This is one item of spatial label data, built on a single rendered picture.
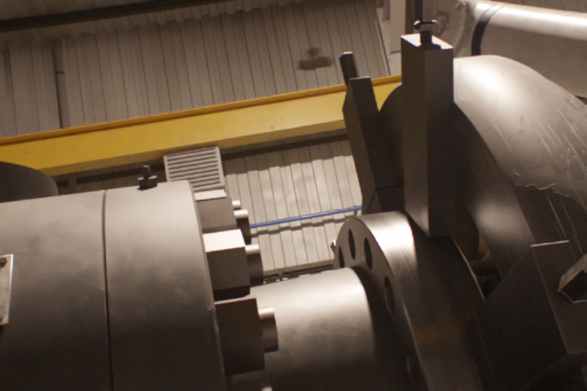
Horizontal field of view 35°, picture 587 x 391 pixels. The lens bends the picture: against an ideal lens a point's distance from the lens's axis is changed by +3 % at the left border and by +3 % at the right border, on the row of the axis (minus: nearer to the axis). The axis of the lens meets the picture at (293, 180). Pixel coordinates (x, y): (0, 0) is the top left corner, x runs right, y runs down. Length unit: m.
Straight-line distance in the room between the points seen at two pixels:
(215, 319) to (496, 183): 0.26
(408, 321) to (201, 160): 11.20
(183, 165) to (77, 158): 1.37
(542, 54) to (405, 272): 0.64
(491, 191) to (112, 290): 0.33
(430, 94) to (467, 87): 0.04
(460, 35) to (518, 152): 0.76
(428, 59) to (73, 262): 0.36
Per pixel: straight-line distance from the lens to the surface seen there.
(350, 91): 1.15
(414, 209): 0.93
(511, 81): 0.87
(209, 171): 11.93
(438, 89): 0.86
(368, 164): 1.10
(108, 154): 12.24
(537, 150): 0.77
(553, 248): 0.68
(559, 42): 1.42
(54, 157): 12.38
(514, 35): 1.48
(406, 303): 0.85
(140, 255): 0.80
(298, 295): 0.94
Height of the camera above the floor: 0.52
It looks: 20 degrees up
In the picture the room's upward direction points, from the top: 11 degrees counter-clockwise
